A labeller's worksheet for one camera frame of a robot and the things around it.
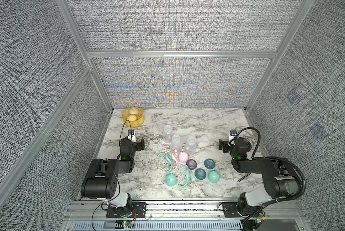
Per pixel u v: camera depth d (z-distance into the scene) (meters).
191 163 0.88
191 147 0.91
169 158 0.91
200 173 0.85
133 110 1.10
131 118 1.06
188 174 0.85
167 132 0.92
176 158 0.89
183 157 0.89
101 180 0.45
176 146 0.95
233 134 0.81
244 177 0.84
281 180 0.45
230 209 0.73
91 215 0.70
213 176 0.82
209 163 0.88
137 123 1.07
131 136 0.80
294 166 0.45
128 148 0.70
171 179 0.80
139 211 0.74
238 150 0.72
